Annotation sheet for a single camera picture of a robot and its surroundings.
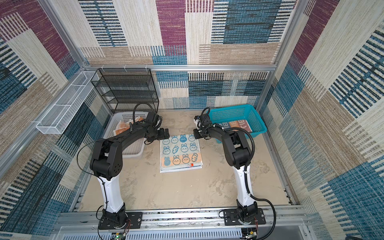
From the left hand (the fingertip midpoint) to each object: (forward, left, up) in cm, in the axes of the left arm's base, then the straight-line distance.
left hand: (163, 134), depth 99 cm
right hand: (+3, -22, -5) cm, 22 cm away
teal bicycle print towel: (-10, -11, -6) cm, 16 cm away
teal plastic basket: (+26, -59, -8) cm, 65 cm away
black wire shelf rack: (+31, +31, +13) cm, 46 cm away
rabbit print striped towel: (+10, -55, -3) cm, 56 cm away
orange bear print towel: (+10, +29, -3) cm, 31 cm away
